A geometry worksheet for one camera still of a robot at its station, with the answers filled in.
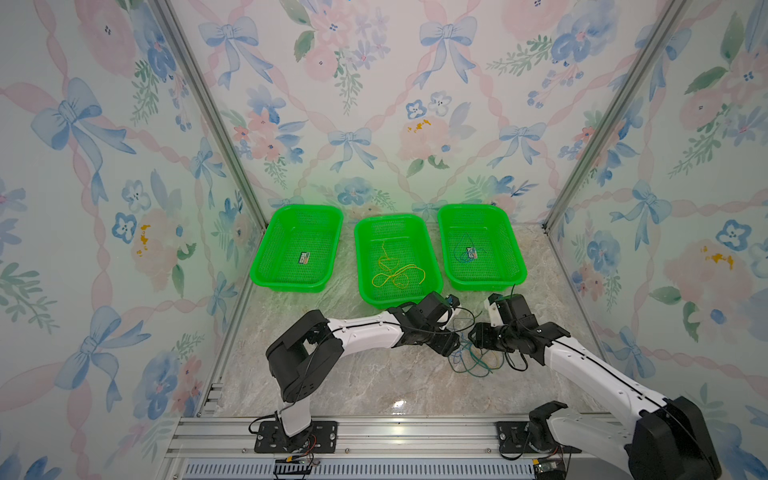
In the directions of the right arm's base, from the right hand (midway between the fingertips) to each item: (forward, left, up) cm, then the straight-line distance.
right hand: (477, 335), depth 85 cm
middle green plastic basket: (+40, +19, -3) cm, 45 cm away
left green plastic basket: (+35, +60, -4) cm, 70 cm away
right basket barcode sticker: (+34, -5, -5) cm, 35 cm away
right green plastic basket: (+38, -9, -5) cm, 40 cm away
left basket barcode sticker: (+31, +57, -4) cm, 65 cm away
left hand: (-1, +7, +1) cm, 7 cm away
